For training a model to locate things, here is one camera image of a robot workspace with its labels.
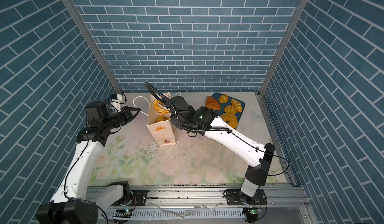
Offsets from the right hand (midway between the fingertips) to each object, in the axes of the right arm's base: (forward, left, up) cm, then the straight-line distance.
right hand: (177, 110), depth 70 cm
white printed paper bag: (-4, +9, -14) cm, 17 cm away
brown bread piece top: (+30, -16, -27) cm, 43 cm away
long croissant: (+11, +16, -23) cm, 30 cm away
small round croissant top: (+37, -26, -29) cm, 54 cm away
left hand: (+1, +19, -1) cm, 19 cm away
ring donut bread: (+7, +13, -9) cm, 17 cm away
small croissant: (+26, -30, -27) cm, 48 cm away
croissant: (+32, -35, -29) cm, 56 cm away
